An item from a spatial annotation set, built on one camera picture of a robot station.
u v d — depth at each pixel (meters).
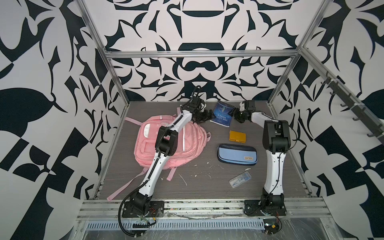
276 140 0.62
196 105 0.89
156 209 0.74
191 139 0.91
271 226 0.71
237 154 0.90
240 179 0.83
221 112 1.12
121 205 0.69
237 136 0.99
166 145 0.71
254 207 0.74
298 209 0.76
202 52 0.94
